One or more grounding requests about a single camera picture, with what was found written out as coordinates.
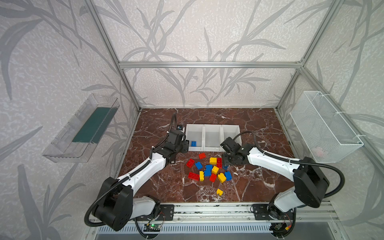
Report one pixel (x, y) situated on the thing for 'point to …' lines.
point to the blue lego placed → (194, 143)
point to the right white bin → (226, 131)
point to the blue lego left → (198, 165)
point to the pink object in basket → (319, 151)
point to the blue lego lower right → (229, 177)
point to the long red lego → (193, 176)
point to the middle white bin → (213, 137)
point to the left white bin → (195, 132)
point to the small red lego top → (202, 156)
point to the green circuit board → (152, 227)
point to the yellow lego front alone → (219, 192)
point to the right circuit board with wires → (281, 229)
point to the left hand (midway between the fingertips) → (186, 137)
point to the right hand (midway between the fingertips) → (226, 156)
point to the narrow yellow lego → (201, 176)
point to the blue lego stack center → (208, 171)
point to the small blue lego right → (225, 167)
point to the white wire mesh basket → (328, 137)
